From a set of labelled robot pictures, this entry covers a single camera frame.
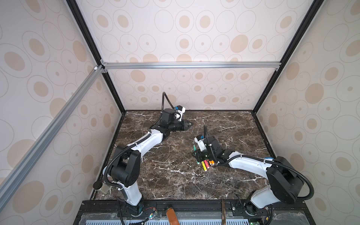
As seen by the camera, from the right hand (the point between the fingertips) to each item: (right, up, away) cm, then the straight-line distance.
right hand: (197, 152), depth 87 cm
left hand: (-1, +18, -5) cm, 19 cm away
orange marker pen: (+6, -3, -11) cm, 13 cm away
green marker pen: (-2, +3, -4) cm, 5 cm away
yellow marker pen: (+4, -9, +2) cm, 10 cm away
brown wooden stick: (+12, -29, -14) cm, 35 cm away
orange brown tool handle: (-14, -29, -17) cm, 36 cm away
